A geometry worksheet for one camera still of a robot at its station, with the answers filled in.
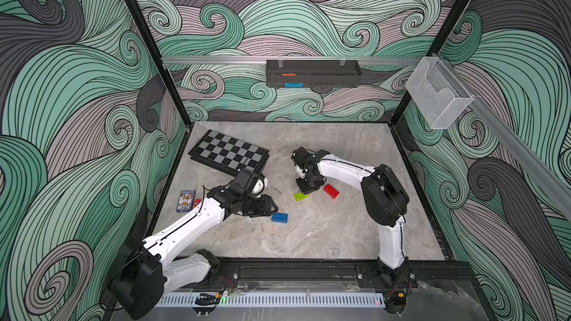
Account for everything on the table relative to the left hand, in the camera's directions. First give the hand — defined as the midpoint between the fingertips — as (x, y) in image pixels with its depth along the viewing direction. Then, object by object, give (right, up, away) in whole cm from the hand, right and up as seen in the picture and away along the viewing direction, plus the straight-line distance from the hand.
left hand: (274, 209), depth 77 cm
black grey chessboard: (-22, +18, +26) cm, 39 cm away
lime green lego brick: (+11, +1, +15) cm, 18 cm away
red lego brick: (+24, +3, +16) cm, 29 cm away
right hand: (+15, +3, +16) cm, 22 cm away
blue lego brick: (+2, -6, +8) cm, 10 cm away
